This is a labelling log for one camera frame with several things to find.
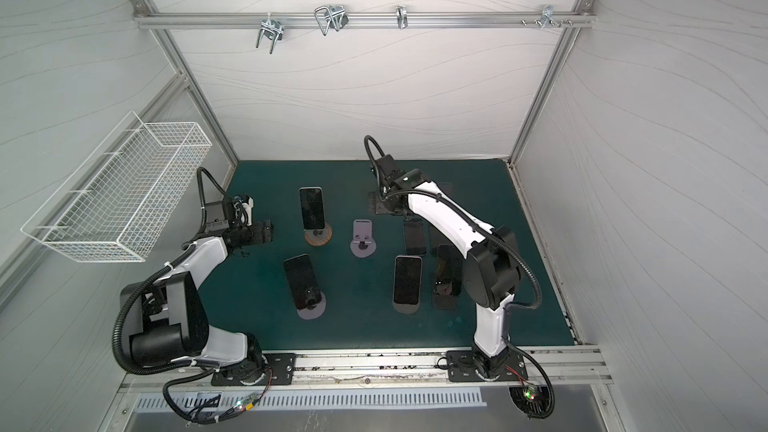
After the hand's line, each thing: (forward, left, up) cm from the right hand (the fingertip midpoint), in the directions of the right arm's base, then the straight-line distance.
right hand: (390, 199), depth 88 cm
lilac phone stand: (-8, +9, -15) cm, 19 cm away
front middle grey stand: (-26, -6, -17) cm, 32 cm away
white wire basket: (-17, +62, +17) cm, 67 cm away
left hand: (-5, +40, -8) cm, 41 cm away
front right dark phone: (-14, -19, -17) cm, 29 cm away
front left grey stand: (-29, +19, -15) cm, 38 cm away
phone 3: (-24, +23, -8) cm, 34 cm away
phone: (-3, +24, -2) cm, 24 cm away
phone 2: (-3, -8, -17) cm, 19 cm away
